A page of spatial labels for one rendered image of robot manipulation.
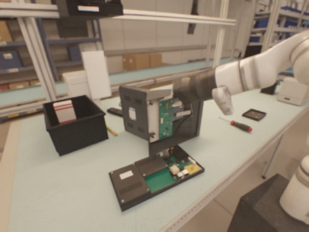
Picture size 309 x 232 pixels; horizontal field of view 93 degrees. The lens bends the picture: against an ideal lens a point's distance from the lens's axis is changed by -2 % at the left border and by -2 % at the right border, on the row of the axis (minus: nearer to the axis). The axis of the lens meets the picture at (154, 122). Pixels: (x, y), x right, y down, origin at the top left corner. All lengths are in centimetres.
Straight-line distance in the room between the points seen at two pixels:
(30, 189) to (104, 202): 23
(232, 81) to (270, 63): 7
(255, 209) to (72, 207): 57
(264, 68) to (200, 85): 13
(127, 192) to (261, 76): 39
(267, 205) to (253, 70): 49
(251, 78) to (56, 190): 56
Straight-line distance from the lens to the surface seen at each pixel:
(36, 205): 53
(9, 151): 83
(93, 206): 46
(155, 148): 58
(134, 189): 43
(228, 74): 37
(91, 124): 62
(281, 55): 40
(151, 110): 48
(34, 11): 96
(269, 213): 69
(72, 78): 88
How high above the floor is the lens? 136
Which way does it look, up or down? 28 degrees down
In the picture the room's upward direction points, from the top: 2 degrees counter-clockwise
